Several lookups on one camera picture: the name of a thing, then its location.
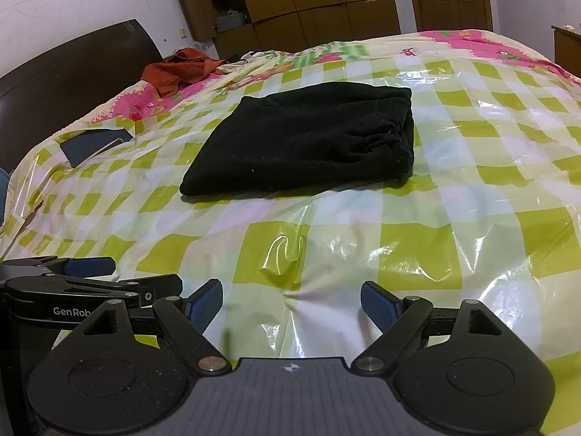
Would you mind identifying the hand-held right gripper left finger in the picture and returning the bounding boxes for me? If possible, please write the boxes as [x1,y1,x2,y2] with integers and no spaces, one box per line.
[68,279,230,377]

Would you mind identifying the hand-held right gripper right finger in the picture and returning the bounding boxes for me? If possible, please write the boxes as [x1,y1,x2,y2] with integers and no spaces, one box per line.
[352,280,505,375]

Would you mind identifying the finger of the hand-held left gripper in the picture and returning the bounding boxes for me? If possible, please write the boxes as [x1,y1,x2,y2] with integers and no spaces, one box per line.
[2,274,183,308]
[0,256,117,279]

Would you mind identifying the black pants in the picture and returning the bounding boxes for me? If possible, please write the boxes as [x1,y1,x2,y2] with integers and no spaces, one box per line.
[179,81,416,199]

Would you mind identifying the checkered plastic-covered bedspread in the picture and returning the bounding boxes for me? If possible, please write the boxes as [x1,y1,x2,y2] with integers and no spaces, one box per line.
[0,29,581,424]

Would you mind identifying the dark blue flat object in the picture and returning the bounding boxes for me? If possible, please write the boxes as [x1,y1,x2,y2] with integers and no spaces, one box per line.
[60,128,137,168]

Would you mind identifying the dark wooden headboard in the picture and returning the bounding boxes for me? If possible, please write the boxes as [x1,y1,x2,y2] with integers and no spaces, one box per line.
[0,19,162,171]

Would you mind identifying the red-orange crumpled cloth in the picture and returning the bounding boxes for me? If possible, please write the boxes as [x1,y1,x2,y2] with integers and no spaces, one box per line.
[142,47,227,99]

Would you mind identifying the grey box in wardrobe niche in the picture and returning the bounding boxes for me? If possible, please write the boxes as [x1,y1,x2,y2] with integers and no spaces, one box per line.
[215,11,248,32]

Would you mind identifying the brown wooden wardrobe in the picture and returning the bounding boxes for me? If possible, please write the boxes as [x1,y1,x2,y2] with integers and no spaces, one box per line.
[166,0,402,58]

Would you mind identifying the brown wooden side desk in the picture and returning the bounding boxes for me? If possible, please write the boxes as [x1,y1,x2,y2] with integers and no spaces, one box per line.
[550,24,581,78]

